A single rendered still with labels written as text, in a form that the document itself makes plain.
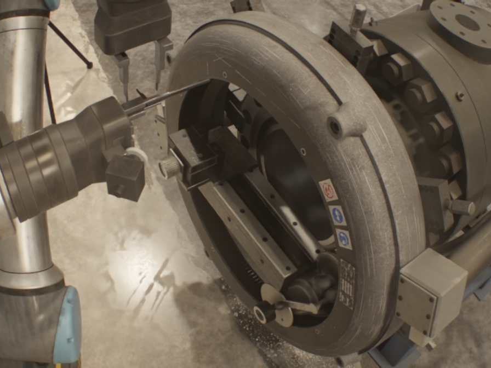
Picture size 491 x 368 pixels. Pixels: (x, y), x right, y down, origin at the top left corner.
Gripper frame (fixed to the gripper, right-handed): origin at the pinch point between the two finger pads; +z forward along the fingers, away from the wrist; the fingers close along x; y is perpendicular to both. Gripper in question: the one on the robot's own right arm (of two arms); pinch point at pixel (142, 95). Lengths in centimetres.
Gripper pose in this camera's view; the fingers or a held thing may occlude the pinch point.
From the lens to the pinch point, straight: 58.1
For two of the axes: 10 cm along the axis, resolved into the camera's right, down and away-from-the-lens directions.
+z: -0.8, 6.5, 7.6
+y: -5.6, -6.6, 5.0
